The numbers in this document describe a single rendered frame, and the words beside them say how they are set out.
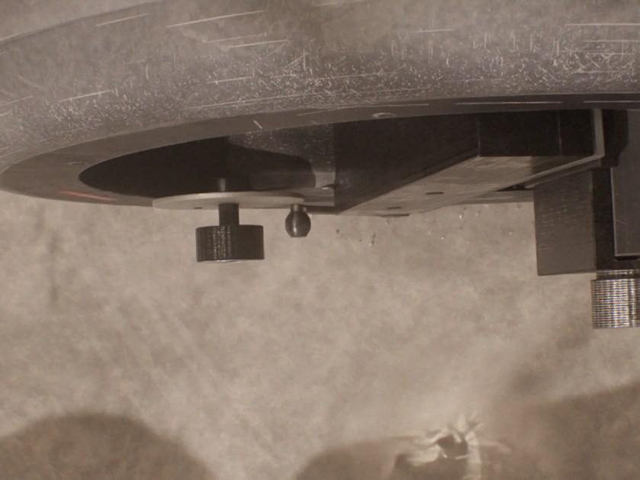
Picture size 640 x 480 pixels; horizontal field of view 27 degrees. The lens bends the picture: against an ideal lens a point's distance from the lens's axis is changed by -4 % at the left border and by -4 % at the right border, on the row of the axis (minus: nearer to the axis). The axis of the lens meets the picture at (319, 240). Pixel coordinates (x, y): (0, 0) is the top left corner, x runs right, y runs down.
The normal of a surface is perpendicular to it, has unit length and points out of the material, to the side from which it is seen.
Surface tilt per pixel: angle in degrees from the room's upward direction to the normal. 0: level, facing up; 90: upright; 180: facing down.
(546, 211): 86
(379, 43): 43
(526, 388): 0
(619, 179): 4
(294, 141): 13
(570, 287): 0
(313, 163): 27
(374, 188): 86
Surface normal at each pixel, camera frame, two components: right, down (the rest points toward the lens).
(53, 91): -0.50, 0.61
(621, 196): 0.17, -0.06
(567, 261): -0.99, 0.03
